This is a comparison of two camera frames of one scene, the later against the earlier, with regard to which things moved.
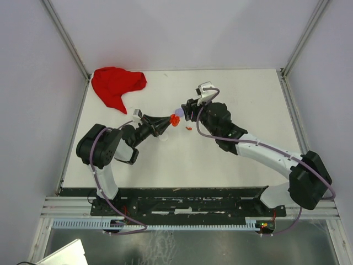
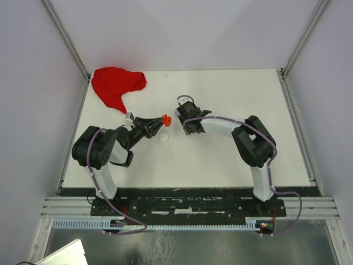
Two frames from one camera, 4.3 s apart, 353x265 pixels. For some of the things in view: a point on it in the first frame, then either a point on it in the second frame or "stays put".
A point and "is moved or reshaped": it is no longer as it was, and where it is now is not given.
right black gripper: [191, 106] to [187, 130]
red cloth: [111, 83] stays put
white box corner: [73, 254] stays put
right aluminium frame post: [313, 20] stays put
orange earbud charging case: [174, 120] is moved or reshaped
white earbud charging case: [163, 137] stays put
